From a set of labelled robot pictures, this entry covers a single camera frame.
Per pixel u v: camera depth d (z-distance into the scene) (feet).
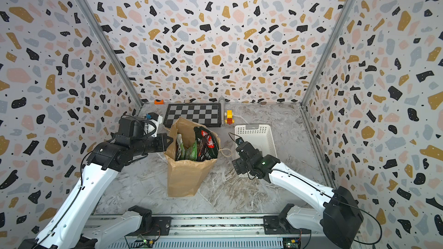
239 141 2.40
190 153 2.66
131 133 1.67
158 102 4.08
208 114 3.57
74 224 1.24
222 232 2.40
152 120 2.02
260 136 3.49
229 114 3.56
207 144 2.61
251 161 2.00
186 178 2.22
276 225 2.41
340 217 1.31
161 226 2.40
